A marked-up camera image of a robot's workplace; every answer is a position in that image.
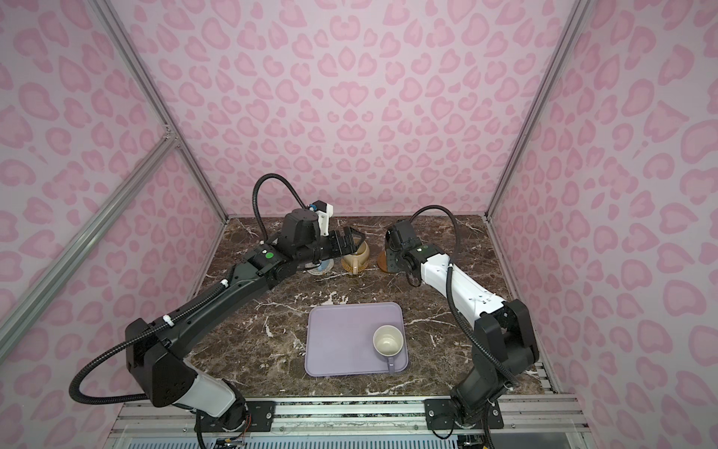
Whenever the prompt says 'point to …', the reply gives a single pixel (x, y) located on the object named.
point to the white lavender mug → (388, 341)
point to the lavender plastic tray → (338, 339)
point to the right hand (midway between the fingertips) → (398, 255)
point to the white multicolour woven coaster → (314, 267)
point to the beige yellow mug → (359, 258)
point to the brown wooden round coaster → (382, 262)
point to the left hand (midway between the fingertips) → (357, 234)
